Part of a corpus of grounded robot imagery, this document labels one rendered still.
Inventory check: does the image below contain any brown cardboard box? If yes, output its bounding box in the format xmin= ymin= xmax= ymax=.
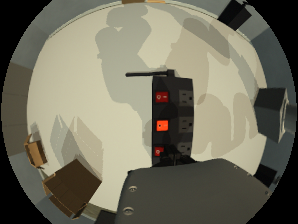
xmin=24 ymin=134 xmax=48 ymax=169
xmin=42 ymin=159 xmax=102 ymax=220

